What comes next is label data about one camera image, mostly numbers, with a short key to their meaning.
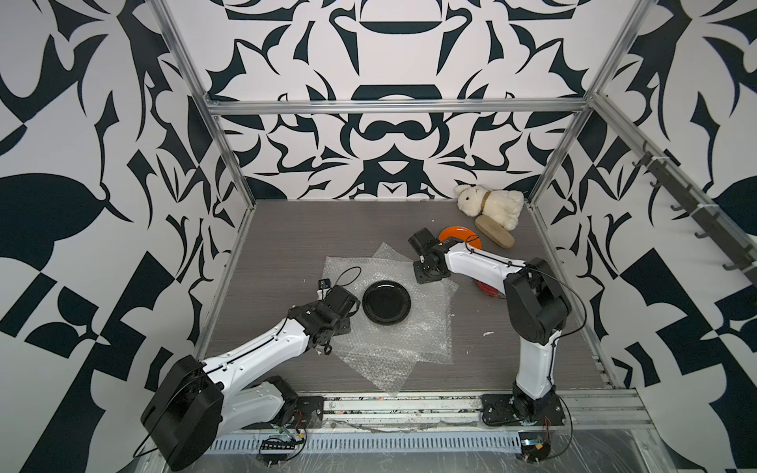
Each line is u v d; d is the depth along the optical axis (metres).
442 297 0.93
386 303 0.91
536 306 0.51
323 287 0.76
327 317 0.65
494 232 1.08
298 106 0.94
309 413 0.74
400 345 0.84
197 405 0.40
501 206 1.08
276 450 0.73
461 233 1.07
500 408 0.74
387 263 0.99
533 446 0.71
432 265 0.70
